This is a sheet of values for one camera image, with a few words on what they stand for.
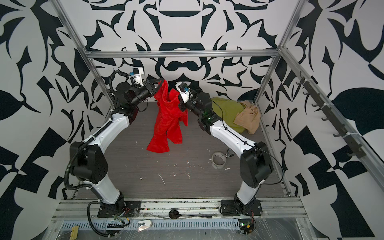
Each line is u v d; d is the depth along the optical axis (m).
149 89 0.67
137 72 0.69
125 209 0.72
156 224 0.71
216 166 0.85
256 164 0.46
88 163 0.46
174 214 0.71
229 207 0.74
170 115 0.82
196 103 0.62
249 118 1.04
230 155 0.91
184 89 0.62
